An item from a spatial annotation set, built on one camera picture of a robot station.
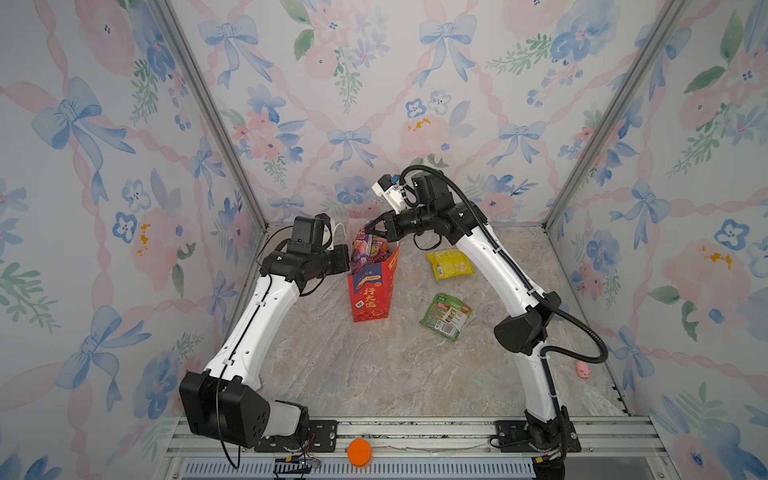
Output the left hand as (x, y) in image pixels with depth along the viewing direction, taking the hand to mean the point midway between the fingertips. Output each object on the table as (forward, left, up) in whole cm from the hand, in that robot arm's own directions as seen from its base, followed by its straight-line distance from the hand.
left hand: (349, 255), depth 78 cm
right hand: (+3, -5, +8) cm, 10 cm away
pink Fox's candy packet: (-3, -5, +5) cm, 8 cm away
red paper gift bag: (-4, -6, -11) cm, 13 cm away
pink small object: (-21, -65, -24) cm, 72 cm away
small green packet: (-4, -29, -25) cm, 39 cm away
